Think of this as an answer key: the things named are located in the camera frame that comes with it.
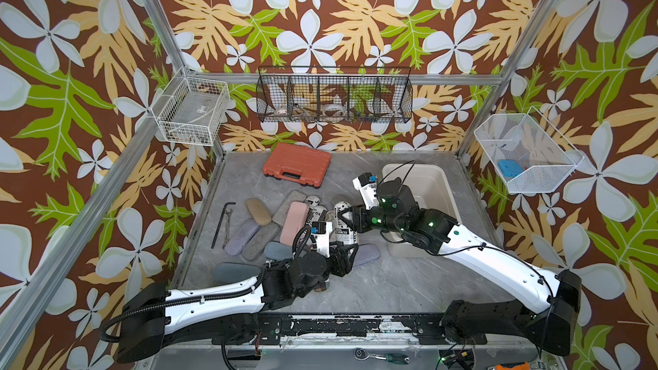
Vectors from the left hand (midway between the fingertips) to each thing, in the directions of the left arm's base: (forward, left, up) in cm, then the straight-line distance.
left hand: (353, 243), depth 71 cm
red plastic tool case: (+45, +18, -16) cm, 51 cm away
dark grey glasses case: (+11, +30, -16) cm, 36 cm away
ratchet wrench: (-25, -2, -17) cm, 30 cm away
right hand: (+6, +4, +7) cm, 10 cm away
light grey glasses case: (+18, +25, -16) cm, 35 cm away
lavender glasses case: (+4, -6, -17) cm, 18 cm away
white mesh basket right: (+33, -59, +10) cm, 69 cm away
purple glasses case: (+10, +38, -17) cm, 43 cm away
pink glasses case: (+17, +19, -15) cm, 30 cm away
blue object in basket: (+23, -51, +6) cm, 56 cm away
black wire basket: (+56, +5, +12) cm, 57 cm away
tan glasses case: (+20, +34, -16) cm, 42 cm away
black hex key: (+17, +49, -21) cm, 56 cm away
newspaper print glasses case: (+1, +3, +4) cm, 5 cm away
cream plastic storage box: (+26, -32, -9) cm, 43 cm away
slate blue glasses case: (-2, +40, -18) cm, 44 cm away
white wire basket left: (+42, +54, +14) cm, 70 cm away
